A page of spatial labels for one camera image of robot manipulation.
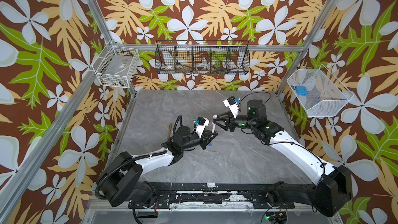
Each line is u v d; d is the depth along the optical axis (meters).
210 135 0.72
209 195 0.77
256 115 0.58
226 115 0.70
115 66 0.85
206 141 0.69
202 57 0.98
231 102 0.64
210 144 0.93
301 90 0.86
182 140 0.63
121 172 0.48
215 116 0.70
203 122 0.68
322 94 0.81
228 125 0.65
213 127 0.73
